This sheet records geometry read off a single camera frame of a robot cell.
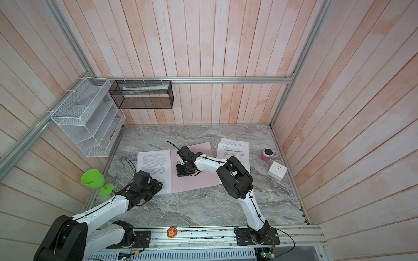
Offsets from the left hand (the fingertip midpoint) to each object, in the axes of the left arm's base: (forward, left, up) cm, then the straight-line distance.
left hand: (161, 188), depth 88 cm
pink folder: (+6, -23, -1) cm, 24 cm away
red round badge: (-21, -9, -1) cm, 23 cm away
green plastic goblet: (-1, +29, +15) cm, 32 cm away
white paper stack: (+28, -46, -1) cm, 54 cm away
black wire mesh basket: (+54, +17, +24) cm, 62 cm away
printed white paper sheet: (+16, +6, -1) cm, 17 cm away
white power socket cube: (+10, -66, +2) cm, 67 cm away
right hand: (+10, -9, -2) cm, 13 cm away
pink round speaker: (+20, -63, +4) cm, 66 cm away
